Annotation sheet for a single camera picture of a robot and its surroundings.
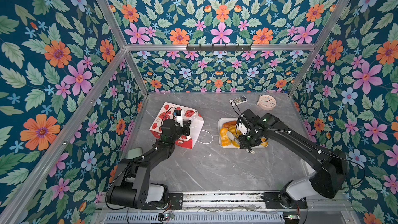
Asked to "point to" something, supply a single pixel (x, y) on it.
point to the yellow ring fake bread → (265, 144)
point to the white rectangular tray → (221, 121)
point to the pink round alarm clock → (267, 102)
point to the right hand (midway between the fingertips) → (241, 144)
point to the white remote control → (238, 100)
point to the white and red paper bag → (167, 112)
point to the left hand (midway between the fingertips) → (192, 117)
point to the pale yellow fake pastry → (225, 139)
